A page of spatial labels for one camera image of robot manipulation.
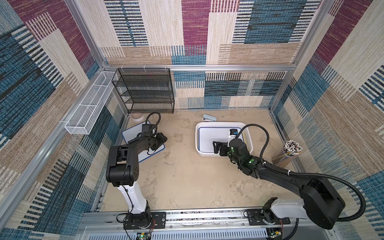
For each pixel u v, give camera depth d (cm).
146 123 91
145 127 81
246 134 101
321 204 41
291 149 78
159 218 75
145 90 111
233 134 74
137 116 116
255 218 73
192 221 75
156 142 87
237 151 64
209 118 112
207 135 103
